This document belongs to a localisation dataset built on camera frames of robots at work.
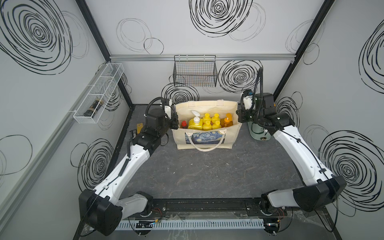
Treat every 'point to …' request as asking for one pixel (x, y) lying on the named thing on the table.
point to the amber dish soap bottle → (227, 121)
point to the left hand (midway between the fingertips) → (175, 112)
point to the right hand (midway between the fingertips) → (238, 110)
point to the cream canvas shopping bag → (207, 140)
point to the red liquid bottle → (184, 124)
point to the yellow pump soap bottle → (196, 123)
